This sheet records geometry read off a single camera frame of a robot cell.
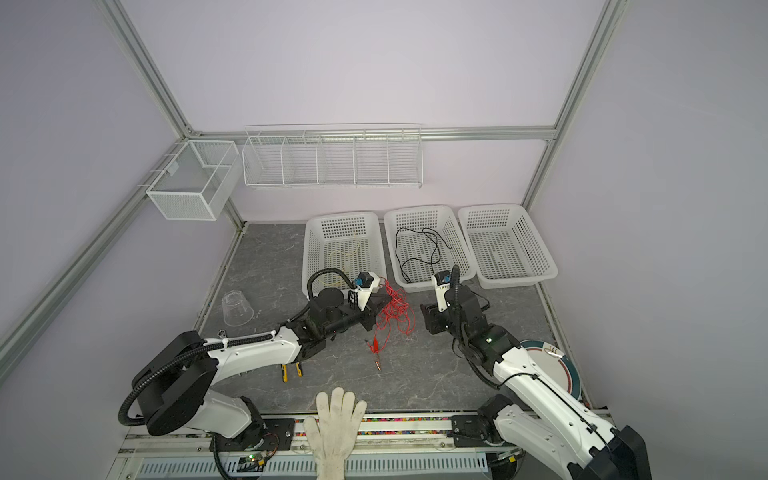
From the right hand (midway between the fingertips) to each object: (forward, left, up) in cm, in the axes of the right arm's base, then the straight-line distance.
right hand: (432, 305), depth 79 cm
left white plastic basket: (+36, +27, -15) cm, 48 cm away
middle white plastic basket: (+37, -1, -15) cm, 39 cm away
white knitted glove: (-29, +26, -15) cm, 41 cm away
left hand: (+1, +11, +1) cm, 11 cm away
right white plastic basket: (+34, -31, -15) cm, 48 cm away
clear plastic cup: (+6, +62, -14) cm, 64 cm away
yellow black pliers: (-13, +41, -14) cm, 45 cm away
